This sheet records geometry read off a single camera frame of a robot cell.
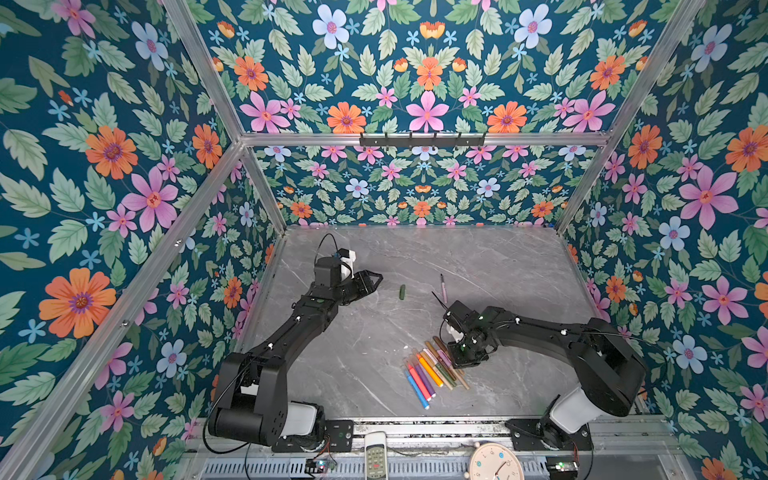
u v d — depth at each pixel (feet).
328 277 2.19
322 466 2.31
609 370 1.46
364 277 2.52
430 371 2.75
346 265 2.34
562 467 2.31
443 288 3.33
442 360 2.81
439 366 2.76
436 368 2.76
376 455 2.31
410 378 2.70
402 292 3.32
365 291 2.47
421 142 3.11
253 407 1.38
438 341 2.95
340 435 2.42
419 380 2.69
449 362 2.71
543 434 2.15
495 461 2.23
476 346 2.25
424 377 2.71
